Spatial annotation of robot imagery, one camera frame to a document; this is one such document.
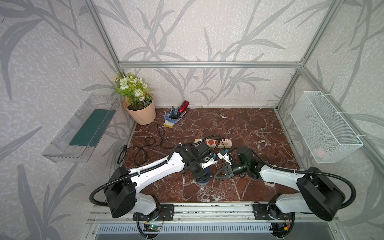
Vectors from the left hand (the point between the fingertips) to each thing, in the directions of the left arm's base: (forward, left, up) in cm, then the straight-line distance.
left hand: (203, 172), depth 78 cm
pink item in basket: (+6, -57, +13) cm, 59 cm away
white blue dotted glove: (+48, +22, -9) cm, 53 cm away
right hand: (-3, -6, +2) cm, 7 cm away
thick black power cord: (+26, +28, -10) cm, 40 cm away
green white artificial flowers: (+43, +41, +15) cm, 61 cm away
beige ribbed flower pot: (+38, +41, 0) cm, 56 cm away
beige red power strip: (+8, -6, +16) cm, 19 cm away
